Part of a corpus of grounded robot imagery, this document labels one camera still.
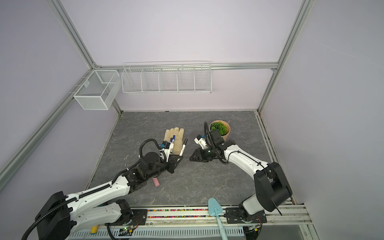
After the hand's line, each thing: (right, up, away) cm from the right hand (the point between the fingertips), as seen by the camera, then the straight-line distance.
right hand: (192, 160), depth 81 cm
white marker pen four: (-14, +9, +21) cm, 27 cm away
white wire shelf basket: (-18, +52, +19) cm, 58 cm away
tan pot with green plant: (+20, +18, +17) cm, 31 cm away
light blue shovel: (+12, -23, -7) cm, 27 cm away
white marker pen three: (-16, +9, +21) cm, 28 cm away
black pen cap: (-3, +11, -4) cm, 12 cm away
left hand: (-5, +2, -4) cm, 7 cm away
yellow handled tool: (-46, -30, -12) cm, 56 cm away
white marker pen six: (-4, +8, -4) cm, 10 cm away
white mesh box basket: (-66, +43, +21) cm, 82 cm away
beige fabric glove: (-11, +13, +25) cm, 30 cm away
